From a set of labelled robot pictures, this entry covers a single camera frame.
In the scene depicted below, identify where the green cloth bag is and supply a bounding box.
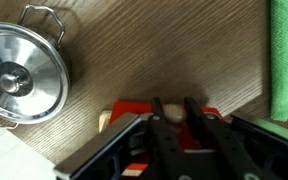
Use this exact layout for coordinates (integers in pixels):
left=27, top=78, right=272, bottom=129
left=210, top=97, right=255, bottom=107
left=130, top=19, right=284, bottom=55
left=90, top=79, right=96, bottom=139
left=269, top=0, right=288, bottom=123

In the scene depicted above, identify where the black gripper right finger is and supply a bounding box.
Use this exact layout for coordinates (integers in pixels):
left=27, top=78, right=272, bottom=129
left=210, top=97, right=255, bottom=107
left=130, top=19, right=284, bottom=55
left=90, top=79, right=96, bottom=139
left=183, top=96, right=272, bottom=180

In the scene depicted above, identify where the small steel pot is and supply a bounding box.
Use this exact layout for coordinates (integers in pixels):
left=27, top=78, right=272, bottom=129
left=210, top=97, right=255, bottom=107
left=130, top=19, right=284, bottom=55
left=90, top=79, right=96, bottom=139
left=0, top=3, right=72, bottom=130

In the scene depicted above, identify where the steel pot lid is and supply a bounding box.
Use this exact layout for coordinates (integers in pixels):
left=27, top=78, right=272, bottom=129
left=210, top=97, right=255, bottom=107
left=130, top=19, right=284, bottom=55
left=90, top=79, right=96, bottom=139
left=0, top=22, right=70, bottom=125

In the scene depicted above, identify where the red drawer with wooden knob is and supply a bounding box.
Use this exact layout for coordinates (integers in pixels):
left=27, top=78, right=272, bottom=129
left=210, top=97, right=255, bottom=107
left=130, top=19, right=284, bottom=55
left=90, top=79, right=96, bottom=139
left=109, top=100, right=226, bottom=152

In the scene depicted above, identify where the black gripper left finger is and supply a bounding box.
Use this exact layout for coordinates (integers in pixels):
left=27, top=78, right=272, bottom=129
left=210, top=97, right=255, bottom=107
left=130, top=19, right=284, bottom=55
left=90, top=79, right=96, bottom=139
left=148, top=96, right=189, bottom=180

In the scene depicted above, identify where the wooden box with drawer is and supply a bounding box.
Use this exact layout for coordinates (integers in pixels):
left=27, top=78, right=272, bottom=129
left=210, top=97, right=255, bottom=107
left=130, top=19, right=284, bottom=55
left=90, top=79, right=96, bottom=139
left=98, top=109, right=114, bottom=133

